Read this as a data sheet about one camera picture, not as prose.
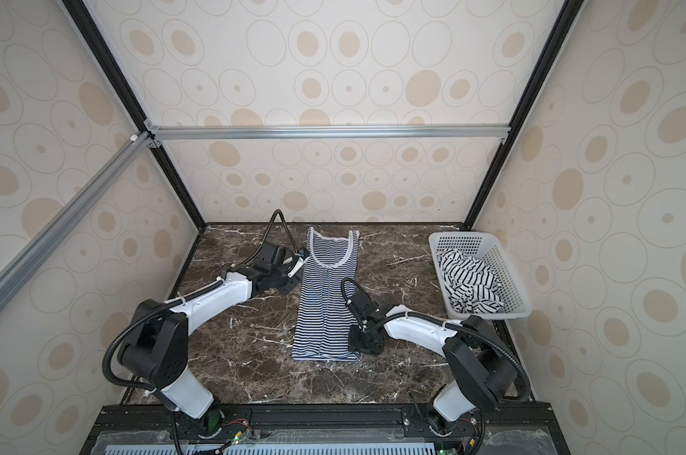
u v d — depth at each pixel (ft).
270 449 2.30
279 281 2.62
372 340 2.37
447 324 1.59
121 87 2.62
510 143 3.08
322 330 2.94
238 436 2.32
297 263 2.59
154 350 1.49
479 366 1.43
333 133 2.98
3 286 1.70
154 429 2.39
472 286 3.10
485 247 3.47
